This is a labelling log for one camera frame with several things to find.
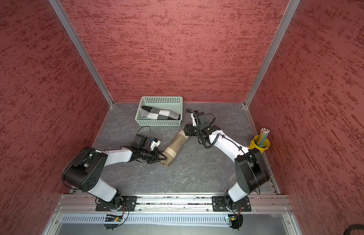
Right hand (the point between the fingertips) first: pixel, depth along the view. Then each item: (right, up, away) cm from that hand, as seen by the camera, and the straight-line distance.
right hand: (188, 131), depth 89 cm
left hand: (-14, -17, -4) cm, 23 cm away
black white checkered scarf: (-28, +13, +18) cm, 36 cm away
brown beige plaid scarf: (-9, -10, -1) cm, 13 cm away
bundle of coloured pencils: (+44, -1, -6) cm, 45 cm away
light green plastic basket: (-11, +20, +31) cm, 38 cm away
